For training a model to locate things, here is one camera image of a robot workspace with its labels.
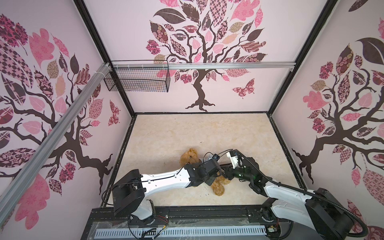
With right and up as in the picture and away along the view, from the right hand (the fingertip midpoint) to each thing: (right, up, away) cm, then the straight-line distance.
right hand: (218, 166), depth 81 cm
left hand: (-5, -4, -1) cm, 7 cm away
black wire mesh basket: (-50, +55, +14) cm, 76 cm away
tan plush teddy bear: (-15, +5, +3) cm, 16 cm away
